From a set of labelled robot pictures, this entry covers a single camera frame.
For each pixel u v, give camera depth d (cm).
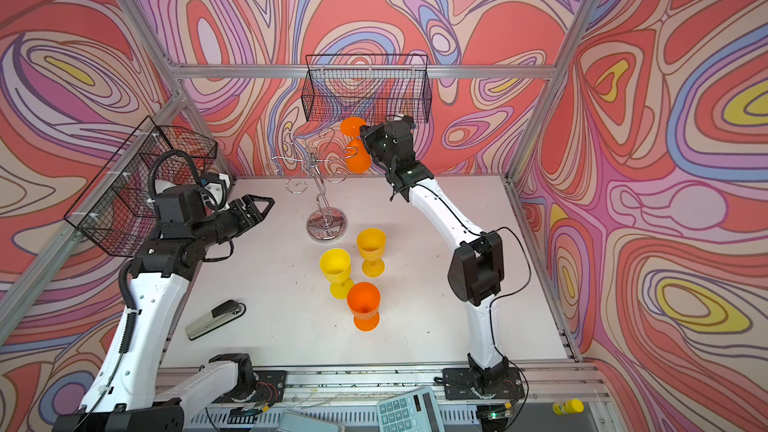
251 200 63
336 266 85
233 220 60
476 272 51
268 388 72
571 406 64
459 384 73
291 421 65
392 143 62
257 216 62
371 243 89
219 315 81
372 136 72
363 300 77
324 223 102
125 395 36
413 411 69
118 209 70
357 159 82
